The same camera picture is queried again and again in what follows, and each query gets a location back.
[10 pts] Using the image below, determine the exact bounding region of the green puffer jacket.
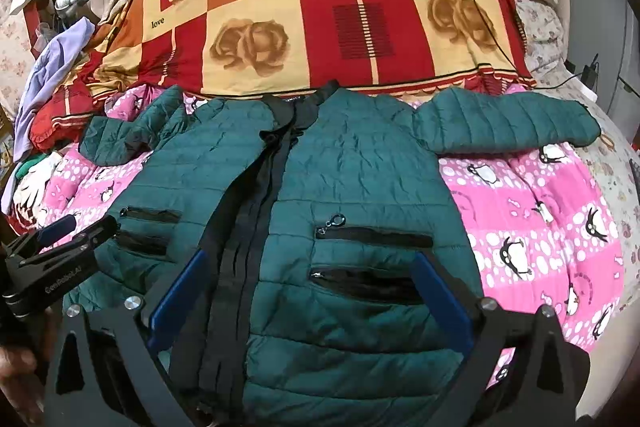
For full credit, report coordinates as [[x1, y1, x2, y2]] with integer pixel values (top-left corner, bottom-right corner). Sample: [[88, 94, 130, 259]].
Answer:
[[65, 79, 601, 427]]

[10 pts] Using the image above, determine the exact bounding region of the red orange rose print quilt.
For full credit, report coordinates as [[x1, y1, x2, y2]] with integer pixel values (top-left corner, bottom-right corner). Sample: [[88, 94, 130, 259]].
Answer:
[[30, 0, 538, 152]]

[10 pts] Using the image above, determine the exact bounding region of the green cloth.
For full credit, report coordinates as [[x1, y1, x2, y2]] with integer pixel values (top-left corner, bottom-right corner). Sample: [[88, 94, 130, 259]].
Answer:
[[12, 159, 40, 182]]

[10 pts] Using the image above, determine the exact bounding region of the lavender garment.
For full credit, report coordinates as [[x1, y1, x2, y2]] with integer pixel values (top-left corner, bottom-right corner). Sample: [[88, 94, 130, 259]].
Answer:
[[14, 17, 96, 162]]

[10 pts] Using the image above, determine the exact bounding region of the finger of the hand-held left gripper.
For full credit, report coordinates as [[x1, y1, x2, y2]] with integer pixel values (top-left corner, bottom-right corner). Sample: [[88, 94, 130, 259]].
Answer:
[[69, 214, 122, 254], [38, 215, 79, 245]]

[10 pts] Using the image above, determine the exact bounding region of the white knit glove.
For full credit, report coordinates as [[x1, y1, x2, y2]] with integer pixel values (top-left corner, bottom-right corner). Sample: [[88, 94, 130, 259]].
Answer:
[[12, 152, 63, 214]]

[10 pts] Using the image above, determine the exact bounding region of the grey cabinet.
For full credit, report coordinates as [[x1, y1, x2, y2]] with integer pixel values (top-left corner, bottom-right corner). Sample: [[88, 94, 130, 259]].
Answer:
[[565, 0, 640, 120]]

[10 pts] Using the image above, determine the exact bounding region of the person's left hand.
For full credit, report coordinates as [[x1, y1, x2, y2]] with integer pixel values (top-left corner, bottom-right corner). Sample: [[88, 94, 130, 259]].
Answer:
[[0, 312, 53, 410]]

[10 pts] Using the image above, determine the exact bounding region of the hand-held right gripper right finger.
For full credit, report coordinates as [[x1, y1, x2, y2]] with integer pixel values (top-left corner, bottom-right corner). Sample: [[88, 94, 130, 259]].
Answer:
[[412, 252, 593, 427]]

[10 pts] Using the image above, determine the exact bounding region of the floral bed sheet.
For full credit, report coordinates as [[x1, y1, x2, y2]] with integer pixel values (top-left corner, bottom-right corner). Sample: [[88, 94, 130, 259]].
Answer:
[[512, 0, 640, 303]]

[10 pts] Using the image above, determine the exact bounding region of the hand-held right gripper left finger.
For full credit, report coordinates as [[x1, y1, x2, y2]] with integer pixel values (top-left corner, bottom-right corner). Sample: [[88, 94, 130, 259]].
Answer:
[[47, 249, 211, 427]]

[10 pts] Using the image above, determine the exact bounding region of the pink penguin print blanket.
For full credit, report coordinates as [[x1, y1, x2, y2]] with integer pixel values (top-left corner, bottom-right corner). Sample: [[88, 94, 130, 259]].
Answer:
[[10, 87, 626, 390]]

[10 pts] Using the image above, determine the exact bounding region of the black power adapter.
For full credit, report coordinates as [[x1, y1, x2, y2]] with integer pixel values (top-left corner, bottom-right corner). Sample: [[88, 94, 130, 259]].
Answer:
[[580, 54, 602, 91]]

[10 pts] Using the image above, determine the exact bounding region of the red patterned cloth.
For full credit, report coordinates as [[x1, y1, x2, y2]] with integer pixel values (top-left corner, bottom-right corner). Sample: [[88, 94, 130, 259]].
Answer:
[[4, 201, 47, 235]]

